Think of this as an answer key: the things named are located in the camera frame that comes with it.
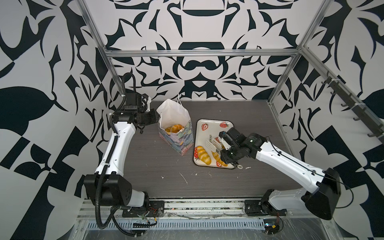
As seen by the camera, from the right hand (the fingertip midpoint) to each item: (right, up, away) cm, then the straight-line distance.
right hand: (221, 155), depth 78 cm
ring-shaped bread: (-26, +13, +12) cm, 31 cm away
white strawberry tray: (-4, +11, +27) cm, 30 cm away
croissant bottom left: (-9, -3, +11) cm, 15 cm away
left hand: (-34, +21, +2) cm, 40 cm away
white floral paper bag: (-27, +22, +12) cm, 37 cm away
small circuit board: (+22, -32, -7) cm, 39 cm away
